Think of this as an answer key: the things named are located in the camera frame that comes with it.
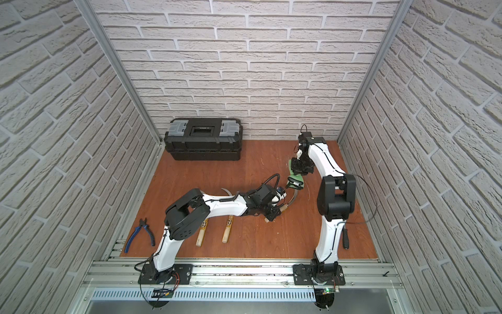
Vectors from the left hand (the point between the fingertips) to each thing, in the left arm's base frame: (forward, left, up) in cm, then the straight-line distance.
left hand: (282, 211), depth 90 cm
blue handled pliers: (-5, +64, -1) cm, 64 cm away
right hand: (+16, -9, +9) cm, 20 cm away
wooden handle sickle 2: (+2, -2, +1) cm, 3 cm away
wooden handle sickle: (-6, +24, 0) cm, 25 cm away
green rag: (+10, -5, +11) cm, 16 cm away
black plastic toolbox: (+33, +39, +15) cm, 53 cm away
